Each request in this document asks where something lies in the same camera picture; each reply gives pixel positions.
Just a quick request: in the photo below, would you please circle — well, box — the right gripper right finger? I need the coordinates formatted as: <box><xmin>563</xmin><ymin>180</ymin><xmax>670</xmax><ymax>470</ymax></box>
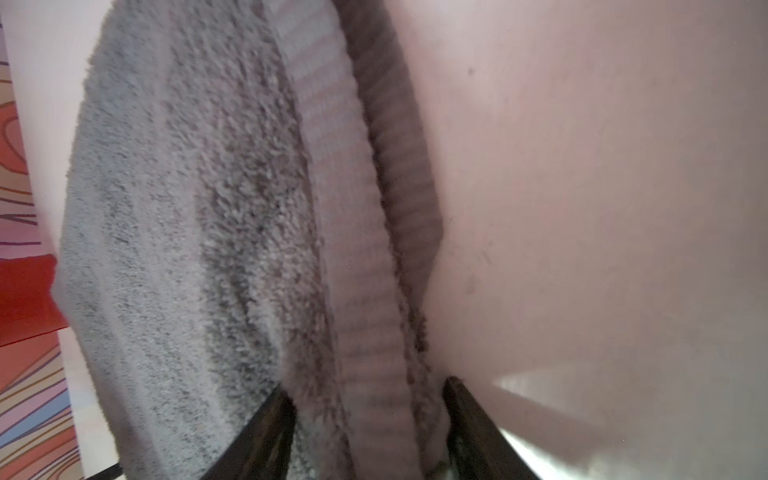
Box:
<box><xmin>442</xmin><ymin>376</ymin><xmax>539</xmax><ymax>480</ymax></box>

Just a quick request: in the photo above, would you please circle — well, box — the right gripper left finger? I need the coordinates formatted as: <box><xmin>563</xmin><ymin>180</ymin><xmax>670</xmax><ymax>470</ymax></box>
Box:
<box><xmin>202</xmin><ymin>387</ymin><xmax>296</xmax><ymax>480</ymax></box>

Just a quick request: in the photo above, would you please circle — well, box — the grey towel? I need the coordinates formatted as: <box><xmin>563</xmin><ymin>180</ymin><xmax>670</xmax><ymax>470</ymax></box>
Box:
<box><xmin>53</xmin><ymin>1</ymin><xmax>449</xmax><ymax>479</ymax></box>

